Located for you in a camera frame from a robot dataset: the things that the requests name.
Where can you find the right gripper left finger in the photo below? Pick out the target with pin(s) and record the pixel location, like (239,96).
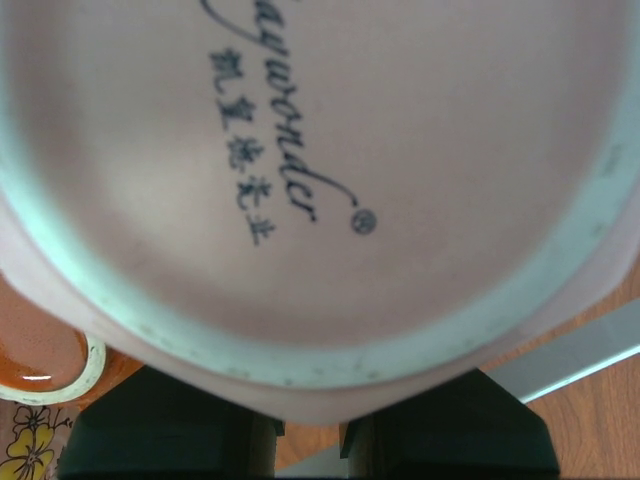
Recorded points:
(153,426)

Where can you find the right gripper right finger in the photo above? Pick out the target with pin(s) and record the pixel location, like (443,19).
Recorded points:
(467,428)

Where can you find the white mug brown dots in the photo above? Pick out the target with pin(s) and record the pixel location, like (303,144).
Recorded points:
(33,439)

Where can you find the brown black mug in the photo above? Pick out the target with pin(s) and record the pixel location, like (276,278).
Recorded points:
(46,362)

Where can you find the white mug pink handle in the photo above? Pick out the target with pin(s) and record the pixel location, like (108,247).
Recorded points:
(318,208)

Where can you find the white wire dish rack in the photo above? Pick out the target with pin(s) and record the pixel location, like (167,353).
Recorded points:
(571,357)

